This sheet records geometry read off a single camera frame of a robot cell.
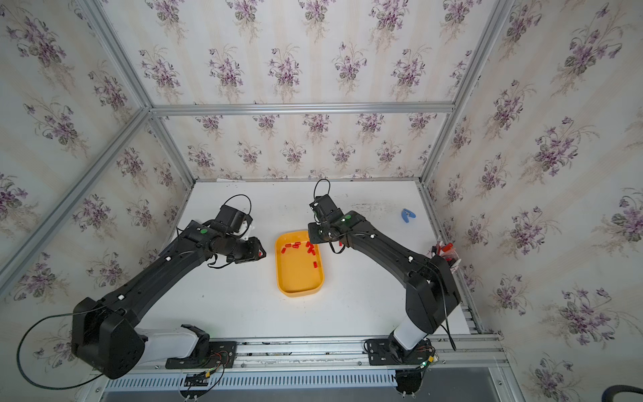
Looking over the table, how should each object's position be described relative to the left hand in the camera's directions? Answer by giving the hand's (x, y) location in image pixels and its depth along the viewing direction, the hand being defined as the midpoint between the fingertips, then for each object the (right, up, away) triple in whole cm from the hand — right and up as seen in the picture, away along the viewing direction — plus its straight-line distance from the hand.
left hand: (265, 255), depth 79 cm
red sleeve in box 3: (+5, 0, +18) cm, 19 cm away
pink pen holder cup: (+62, +1, +5) cm, 62 cm away
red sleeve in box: (+3, -2, +16) cm, 17 cm away
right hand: (+17, +7, +5) cm, 19 cm away
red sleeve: (+23, +7, -18) cm, 30 cm away
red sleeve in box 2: (+8, 0, +18) cm, 20 cm away
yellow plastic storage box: (+10, -6, +12) cm, 17 cm away
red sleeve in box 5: (+15, -2, +16) cm, 22 cm away
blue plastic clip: (+55, +12, +28) cm, 63 cm away
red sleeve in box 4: (+13, 0, +19) cm, 23 cm away
